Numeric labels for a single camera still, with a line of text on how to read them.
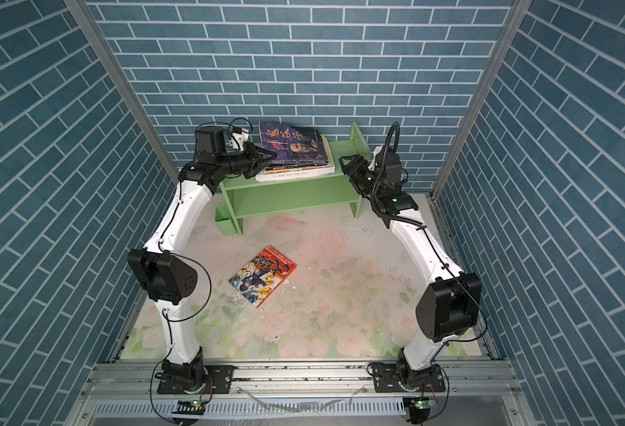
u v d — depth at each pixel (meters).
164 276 0.52
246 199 1.01
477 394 0.73
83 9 0.70
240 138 0.75
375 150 0.74
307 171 0.87
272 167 0.84
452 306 0.45
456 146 1.05
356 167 0.69
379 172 0.59
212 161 0.64
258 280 0.93
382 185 0.60
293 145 0.84
